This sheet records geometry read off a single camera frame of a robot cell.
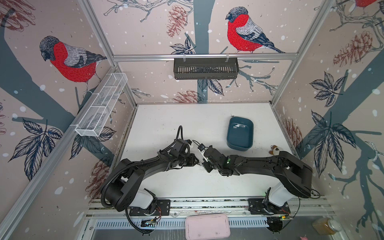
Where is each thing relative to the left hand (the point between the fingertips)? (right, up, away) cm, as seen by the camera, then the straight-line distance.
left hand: (198, 162), depth 84 cm
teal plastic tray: (+30, +14, +19) cm, 38 cm away
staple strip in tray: (+33, +19, +23) cm, 44 cm away
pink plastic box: (+4, -25, -17) cm, 30 cm away
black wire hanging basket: (+6, +60, +20) cm, 64 cm away
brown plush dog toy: (+48, +5, +8) cm, 49 cm away
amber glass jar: (+54, -20, -22) cm, 62 cm away
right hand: (+2, 0, +2) cm, 3 cm away
